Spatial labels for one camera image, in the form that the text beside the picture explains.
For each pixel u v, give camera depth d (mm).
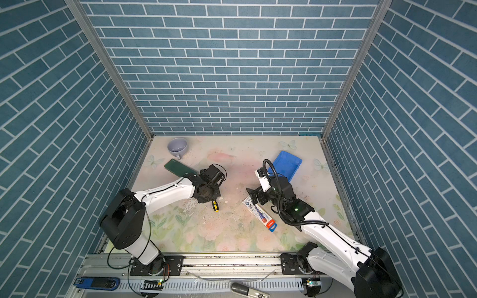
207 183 676
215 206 845
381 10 711
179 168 1050
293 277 722
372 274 393
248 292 652
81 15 711
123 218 456
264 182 691
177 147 1118
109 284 656
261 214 867
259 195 695
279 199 588
